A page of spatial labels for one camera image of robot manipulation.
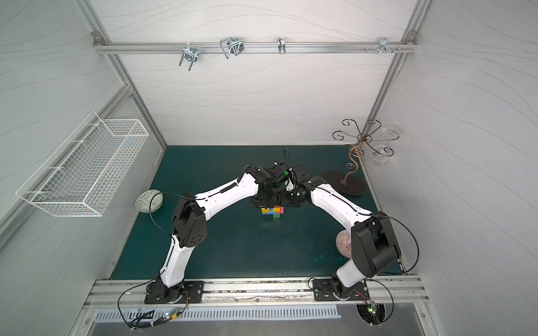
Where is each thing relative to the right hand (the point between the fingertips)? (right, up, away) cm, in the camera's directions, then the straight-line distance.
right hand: (282, 203), depth 87 cm
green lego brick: (-2, -7, +5) cm, 9 cm away
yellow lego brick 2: (-2, -3, +1) cm, 4 cm away
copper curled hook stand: (+32, +27, -7) cm, 42 cm away
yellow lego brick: (-8, -3, +1) cm, 8 cm away
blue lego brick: (-5, -5, +3) cm, 8 cm away
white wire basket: (-68, +13, -19) cm, 71 cm away
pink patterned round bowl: (+25, -16, -3) cm, 30 cm away
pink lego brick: (0, -3, +1) cm, 4 cm away
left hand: (-5, -1, -2) cm, 5 cm away
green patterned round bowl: (-62, -1, +9) cm, 63 cm away
